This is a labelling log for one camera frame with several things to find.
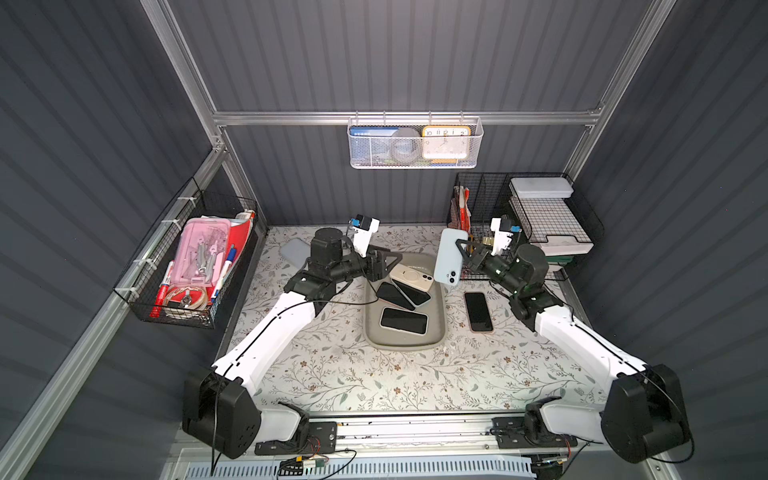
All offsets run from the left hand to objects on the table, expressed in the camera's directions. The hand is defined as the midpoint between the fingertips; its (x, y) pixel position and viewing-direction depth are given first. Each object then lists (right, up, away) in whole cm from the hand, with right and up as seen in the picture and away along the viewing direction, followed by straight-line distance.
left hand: (399, 256), depth 72 cm
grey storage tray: (+12, -15, +25) cm, 32 cm away
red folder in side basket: (-42, +7, +5) cm, 43 cm away
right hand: (+17, +4, +3) cm, 18 cm away
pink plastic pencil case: (-48, +1, 0) cm, 48 cm away
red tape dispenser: (-48, -9, -6) cm, 49 cm away
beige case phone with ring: (+8, -8, +30) cm, 32 cm away
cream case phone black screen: (+2, -21, +23) cm, 31 cm away
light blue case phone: (+14, -1, +7) cm, 15 cm away
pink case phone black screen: (+27, -19, +26) cm, 42 cm away
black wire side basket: (-54, -6, -10) cm, 55 cm away
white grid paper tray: (+49, +11, +21) cm, 54 cm away
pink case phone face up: (-2, -12, +27) cm, 30 cm away
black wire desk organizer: (+31, +22, +40) cm, 55 cm away
